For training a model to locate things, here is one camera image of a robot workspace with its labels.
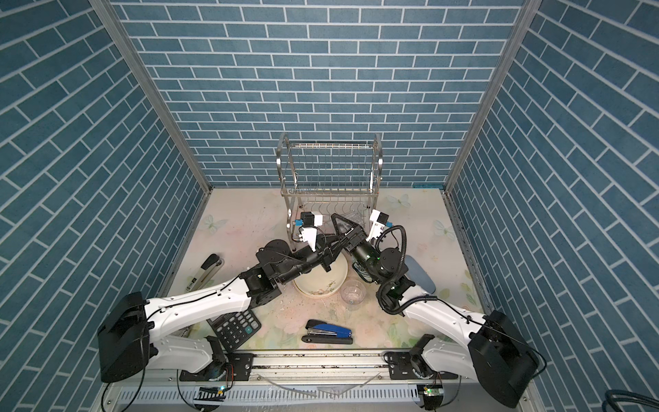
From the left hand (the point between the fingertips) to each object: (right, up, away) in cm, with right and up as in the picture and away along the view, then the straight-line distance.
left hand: (349, 239), depth 65 cm
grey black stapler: (-51, -15, +26) cm, 59 cm away
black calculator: (-36, -29, +14) cm, 48 cm away
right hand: (-5, +5, +2) cm, 7 cm away
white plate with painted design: (-10, -17, +21) cm, 29 cm away
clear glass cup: (+2, -21, +23) cm, 32 cm away
